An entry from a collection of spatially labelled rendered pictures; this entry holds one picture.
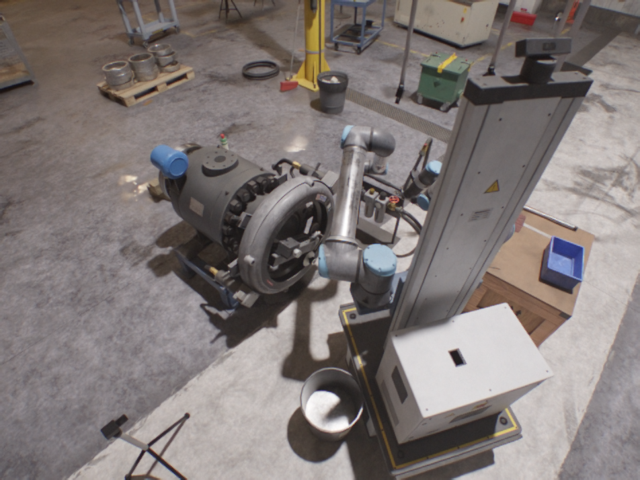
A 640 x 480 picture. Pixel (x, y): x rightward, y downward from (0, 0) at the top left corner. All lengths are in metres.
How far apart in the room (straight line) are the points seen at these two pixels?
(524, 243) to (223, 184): 1.96
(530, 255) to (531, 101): 1.61
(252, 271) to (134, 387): 1.11
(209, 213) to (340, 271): 0.94
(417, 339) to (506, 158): 0.76
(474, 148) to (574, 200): 3.15
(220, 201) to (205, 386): 1.13
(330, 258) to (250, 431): 1.16
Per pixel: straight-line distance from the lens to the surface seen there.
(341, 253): 1.45
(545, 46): 0.98
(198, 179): 2.17
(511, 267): 2.37
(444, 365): 1.43
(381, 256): 1.45
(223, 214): 1.99
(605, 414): 2.75
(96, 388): 2.60
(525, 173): 1.18
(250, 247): 1.73
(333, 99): 4.47
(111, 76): 5.65
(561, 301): 2.36
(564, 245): 2.57
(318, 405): 2.04
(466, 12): 7.29
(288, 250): 1.81
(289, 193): 1.76
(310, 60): 5.34
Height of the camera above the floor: 2.09
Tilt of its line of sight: 48 degrees down
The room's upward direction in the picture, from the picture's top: straight up
